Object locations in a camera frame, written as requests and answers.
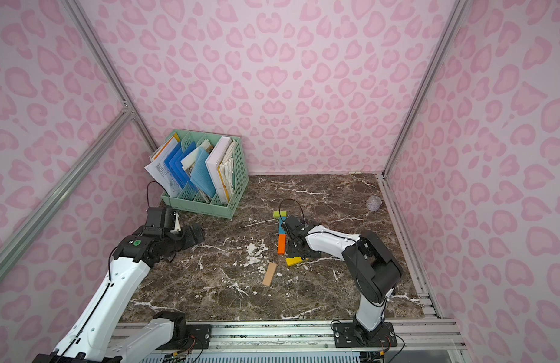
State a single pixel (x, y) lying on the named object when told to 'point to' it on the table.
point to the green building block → (279, 213)
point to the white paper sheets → (157, 168)
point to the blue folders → (174, 164)
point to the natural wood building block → (269, 274)
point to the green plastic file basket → (196, 203)
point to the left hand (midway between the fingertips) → (193, 232)
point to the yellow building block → (291, 261)
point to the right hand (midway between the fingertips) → (300, 251)
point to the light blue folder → (200, 176)
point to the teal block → (281, 220)
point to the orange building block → (281, 243)
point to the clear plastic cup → (374, 203)
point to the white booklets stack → (221, 166)
